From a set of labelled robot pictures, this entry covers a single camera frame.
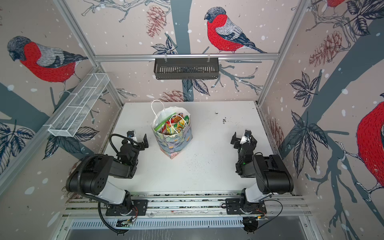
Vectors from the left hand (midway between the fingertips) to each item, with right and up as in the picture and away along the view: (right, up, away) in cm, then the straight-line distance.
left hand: (139, 132), depth 90 cm
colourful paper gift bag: (+21, +5, -11) cm, 25 cm away
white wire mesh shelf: (-28, +16, -12) cm, 35 cm away
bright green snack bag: (+15, +4, -8) cm, 17 cm away
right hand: (+65, 0, 0) cm, 65 cm away
